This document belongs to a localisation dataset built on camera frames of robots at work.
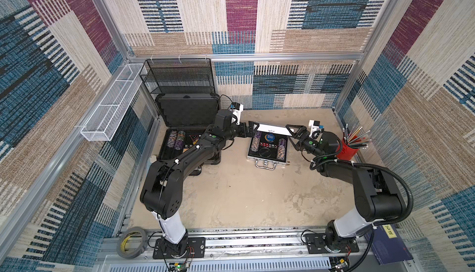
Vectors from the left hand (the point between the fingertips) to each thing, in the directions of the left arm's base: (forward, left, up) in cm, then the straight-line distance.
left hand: (252, 124), depth 85 cm
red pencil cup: (-7, -45, -14) cm, 48 cm away
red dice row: (+2, -10, -20) cm, 23 cm away
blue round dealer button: (+7, -11, -20) cm, 24 cm away
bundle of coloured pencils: (-1, -51, -12) cm, 53 cm away
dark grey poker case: (+14, +36, -10) cm, 40 cm away
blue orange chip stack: (+9, +43, -18) cm, 48 cm away
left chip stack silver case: (+1, -2, -18) cm, 18 cm away
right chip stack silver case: (-1, -16, -19) cm, 25 cm away
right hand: (-2, -17, -4) cm, 17 cm away
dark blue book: (-45, -51, -22) cm, 72 cm away
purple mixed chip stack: (+3, +39, -18) cm, 43 cm away
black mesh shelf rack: (+34, +40, +4) cm, 52 cm away
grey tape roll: (-46, +46, -22) cm, 69 cm away
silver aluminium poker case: (-6, -7, -20) cm, 22 cm away
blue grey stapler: (-6, +51, -19) cm, 54 cm away
